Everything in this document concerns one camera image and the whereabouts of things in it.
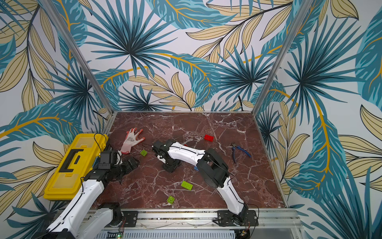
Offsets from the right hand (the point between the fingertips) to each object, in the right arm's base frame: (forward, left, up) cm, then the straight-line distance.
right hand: (173, 167), depth 90 cm
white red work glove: (+20, +29, +1) cm, 35 cm away
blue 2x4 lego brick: (-1, -14, -1) cm, 14 cm away
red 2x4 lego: (+21, -24, 0) cm, 32 cm away
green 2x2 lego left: (+10, +19, 0) cm, 22 cm away
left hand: (-2, +21, +6) cm, 22 cm away
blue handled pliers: (+10, -39, -1) cm, 40 cm away
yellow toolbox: (-4, +45, +16) cm, 49 cm away
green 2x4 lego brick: (-11, -8, -1) cm, 13 cm away
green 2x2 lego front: (-18, +1, -1) cm, 18 cm away
